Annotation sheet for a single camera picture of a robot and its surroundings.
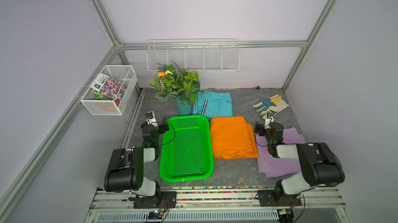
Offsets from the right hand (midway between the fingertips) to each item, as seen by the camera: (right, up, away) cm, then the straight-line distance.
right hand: (264, 120), depth 95 cm
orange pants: (-21, -10, -5) cm, 23 cm away
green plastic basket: (-47, -16, -5) cm, 50 cm away
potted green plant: (-48, +20, -18) cm, 55 cm away
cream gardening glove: (+15, +8, +14) cm, 22 cm away
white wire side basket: (-88, +11, -24) cm, 92 cm away
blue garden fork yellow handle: (+8, +11, +15) cm, 20 cm away
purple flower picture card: (-83, +18, -20) cm, 87 cm away
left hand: (-65, +2, -4) cm, 65 cm away
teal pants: (-31, +11, +14) cm, 36 cm away
